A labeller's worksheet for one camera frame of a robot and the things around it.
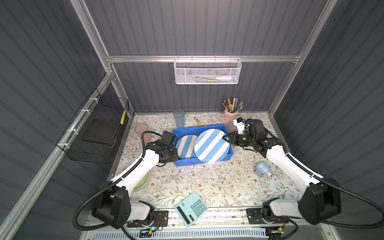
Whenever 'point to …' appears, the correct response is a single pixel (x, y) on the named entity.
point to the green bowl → (143, 183)
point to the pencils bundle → (234, 107)
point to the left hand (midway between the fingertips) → (173, 156)
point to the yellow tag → (123, 117)
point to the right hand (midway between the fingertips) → (225, 138)
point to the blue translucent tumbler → (179, 116)
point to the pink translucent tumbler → (139, 128)
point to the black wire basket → (102, 107)
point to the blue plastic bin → (196, 131)
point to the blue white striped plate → (186, 146)
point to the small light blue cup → (262, 169)
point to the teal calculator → (191, 209)
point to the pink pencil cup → (229, 117)
